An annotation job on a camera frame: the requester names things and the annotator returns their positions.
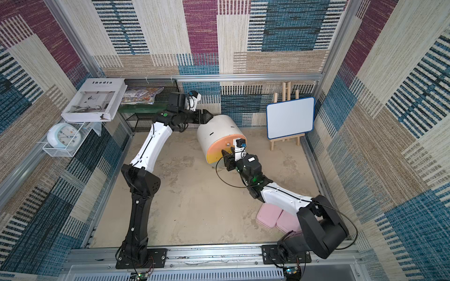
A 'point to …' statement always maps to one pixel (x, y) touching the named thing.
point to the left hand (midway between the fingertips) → (206, 114)
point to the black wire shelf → (141, 116)
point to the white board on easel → (290, 117)
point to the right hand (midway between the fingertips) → (227, 148)
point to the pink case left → (268, 215)
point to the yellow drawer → (212, 158)
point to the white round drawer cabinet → (218, 135)
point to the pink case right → (287, 222)
